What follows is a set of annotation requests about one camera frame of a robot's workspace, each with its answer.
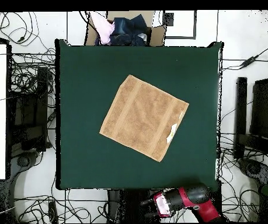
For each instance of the brown cardboard box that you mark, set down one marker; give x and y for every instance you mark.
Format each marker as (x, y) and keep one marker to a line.
(158, 35)

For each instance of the dark blue jeans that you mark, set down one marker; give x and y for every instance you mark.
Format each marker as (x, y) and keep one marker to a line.
(129, 30)

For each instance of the pink garment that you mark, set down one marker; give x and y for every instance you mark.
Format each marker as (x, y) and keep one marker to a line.
(103, 29)

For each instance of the dark framed white board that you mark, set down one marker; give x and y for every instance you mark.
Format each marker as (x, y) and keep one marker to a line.
(182, 23)

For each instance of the black equipment rack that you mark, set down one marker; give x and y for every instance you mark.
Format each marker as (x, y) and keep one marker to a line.
(31, 126)

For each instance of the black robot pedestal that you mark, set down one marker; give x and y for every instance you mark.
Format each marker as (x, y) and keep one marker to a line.
(129, 205)

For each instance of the dark green table cloth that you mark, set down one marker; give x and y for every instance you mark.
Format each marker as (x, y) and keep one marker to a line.
(89, 163)

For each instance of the black upright stand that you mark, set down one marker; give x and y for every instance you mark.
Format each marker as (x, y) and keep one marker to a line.
(240, 112)

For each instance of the black power adapter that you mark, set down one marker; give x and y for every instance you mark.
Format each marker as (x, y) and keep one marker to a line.
(248, 61)

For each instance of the orange terry towel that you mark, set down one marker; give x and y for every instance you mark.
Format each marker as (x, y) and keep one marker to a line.
(143, 117)

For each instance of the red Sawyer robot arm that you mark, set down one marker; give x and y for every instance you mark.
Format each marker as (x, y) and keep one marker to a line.
(198, 194)

